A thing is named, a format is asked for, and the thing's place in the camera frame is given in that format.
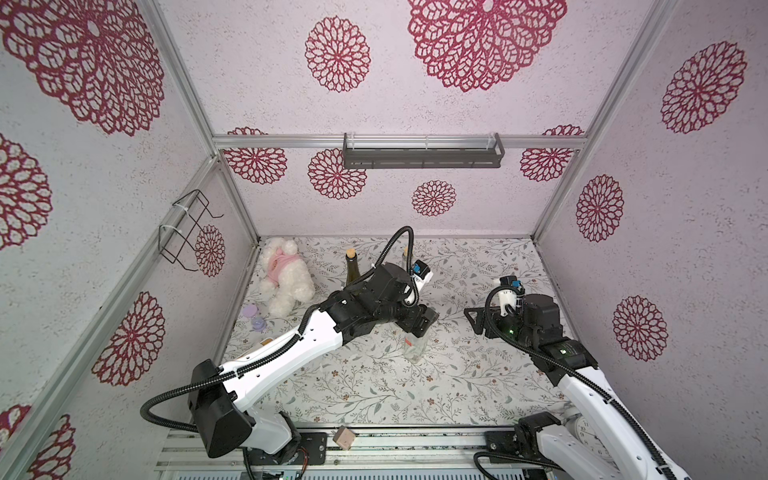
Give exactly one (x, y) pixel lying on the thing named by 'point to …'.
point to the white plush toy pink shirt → (287, 278)
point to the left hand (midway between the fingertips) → (421, 309)
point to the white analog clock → (579, 428)
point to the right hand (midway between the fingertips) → (475, 307)
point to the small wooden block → (344, 437)
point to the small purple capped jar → (258, 324)
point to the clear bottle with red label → (414, 347)
